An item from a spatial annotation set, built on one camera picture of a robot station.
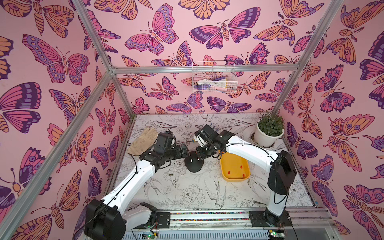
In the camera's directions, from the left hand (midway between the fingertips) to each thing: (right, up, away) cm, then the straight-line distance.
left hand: (183, 149), depth 82 cm
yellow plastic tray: (+31, -13, +9) cm, 34 cm away
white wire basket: (+19, +45, +15) cm, 51 cm away
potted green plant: (+52, +12, +8) cm, 53 cm away
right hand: (+8, -3, +1) cm, 9 cm away
